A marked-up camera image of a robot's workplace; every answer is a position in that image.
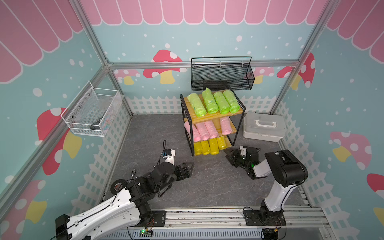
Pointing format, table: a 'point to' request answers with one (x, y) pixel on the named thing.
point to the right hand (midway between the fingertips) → (225, 152)
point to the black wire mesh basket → (231, 73)
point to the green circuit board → (145, 233)
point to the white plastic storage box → (265, 127)
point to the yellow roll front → (205, 147)
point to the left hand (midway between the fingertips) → (188, 168)
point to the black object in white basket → (95, 127)
